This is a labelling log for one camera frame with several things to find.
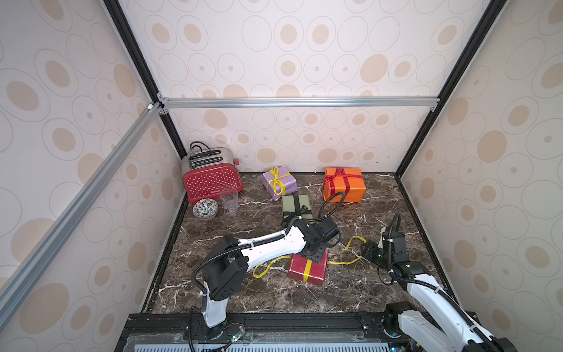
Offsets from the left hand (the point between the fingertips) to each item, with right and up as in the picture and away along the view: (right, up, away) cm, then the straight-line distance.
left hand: (319, 254), depth 82 cm
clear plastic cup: (-40, +21, +24) cm, 51 cm away
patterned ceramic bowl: (-51, +16, +21) cm, 57 cm away
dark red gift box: (-1, -6, -2) cm, 6 cm away
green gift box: (-12, +18, +20) cm, 29 cm away
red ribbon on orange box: (+13, +33, +25) cm, 44 cm away
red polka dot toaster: (-47, +33, +16) cm, 60 cm away
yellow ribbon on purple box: (-16, +25, +22) cm, 37 cm away
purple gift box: (-10, +29, +27) cm, 40 cm away
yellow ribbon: (-4, -2, -1) cm, 5 cm away
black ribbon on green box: (-7, +15, +15) cm, 23 cm away
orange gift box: (+17, +28, +21) cm, 39 cm away
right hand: (+22, +2, +4) cm, 22 cm away
